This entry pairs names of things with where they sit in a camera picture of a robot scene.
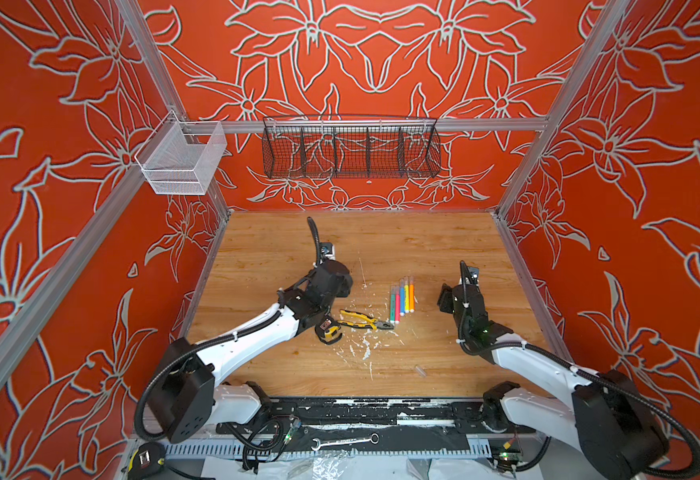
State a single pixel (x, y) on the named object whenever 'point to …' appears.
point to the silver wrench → (374, 438)
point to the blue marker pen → (401, 297)
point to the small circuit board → (506, 457)
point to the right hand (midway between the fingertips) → (449, 284)
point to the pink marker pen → (397, 304)
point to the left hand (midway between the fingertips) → (338, 269)
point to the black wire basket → (351, 147)
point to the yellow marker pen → (406, 296)
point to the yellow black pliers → (364, 321)
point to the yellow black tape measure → (328, 331)
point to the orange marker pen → (411, 294)
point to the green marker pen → (392, 304)
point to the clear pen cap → (420, 371)
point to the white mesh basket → (180, 157)
